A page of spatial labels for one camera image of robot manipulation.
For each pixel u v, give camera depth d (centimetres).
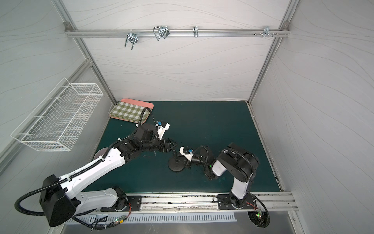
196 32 78
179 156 72
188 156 72
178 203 75
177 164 86
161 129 69
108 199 60
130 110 115
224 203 73
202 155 69
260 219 72
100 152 86
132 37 79
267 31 76
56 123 68
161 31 77
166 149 66
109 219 70
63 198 38
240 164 49
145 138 59
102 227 66
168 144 66
